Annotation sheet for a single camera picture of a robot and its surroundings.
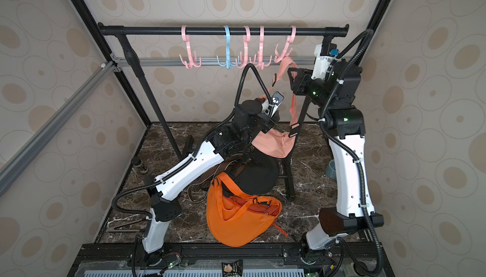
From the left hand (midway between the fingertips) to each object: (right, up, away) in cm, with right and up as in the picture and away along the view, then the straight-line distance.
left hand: (275, 101), depth 65 cm
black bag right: (-4, -30, +27) cm, 40 cm away
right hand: (+8, +9, -6) cm, 13 cm away
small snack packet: (-15, -61, +5) cm, 63 cm away
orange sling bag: (-14, -46, +13) cm, 50 cm away
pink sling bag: (+5, -14, +17) cm, 23 cm away
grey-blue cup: (+31, -28, +28) cm, 50 cm away
